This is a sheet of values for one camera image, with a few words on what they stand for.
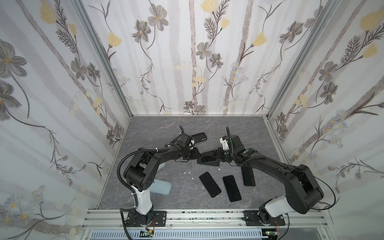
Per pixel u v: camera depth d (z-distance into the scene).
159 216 0.74
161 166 0.93
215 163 0.92
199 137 1.08
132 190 0.52
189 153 0.82
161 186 0.84
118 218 0.70
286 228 0.72
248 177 0.88
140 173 0.50
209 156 0.87
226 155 0.75
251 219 0.73
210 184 0.87
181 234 0.70
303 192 0.44
